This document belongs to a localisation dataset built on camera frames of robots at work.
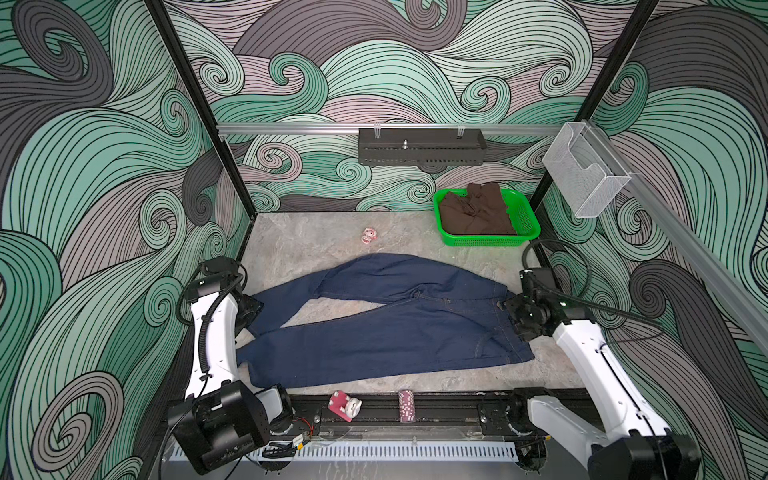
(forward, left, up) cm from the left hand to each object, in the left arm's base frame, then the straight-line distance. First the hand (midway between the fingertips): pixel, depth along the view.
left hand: (245, 321), depth 76 cm
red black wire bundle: (-26, -12, -17) cm, 33 cm away
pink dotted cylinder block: (-18, -42, -9) cm, 47 cm away
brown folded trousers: (+48, -74, -6) cm, 89 cm away
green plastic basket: (+50, -90, -7) cm, 103 cm away
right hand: (+4, -70, -1) cm, 70 cm away
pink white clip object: (-18, -28, -7) cm, 34 cm away
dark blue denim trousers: (+9, -34, -15) cm, 38 cm away
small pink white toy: (+40, -31, -11) cm, 52 cm away
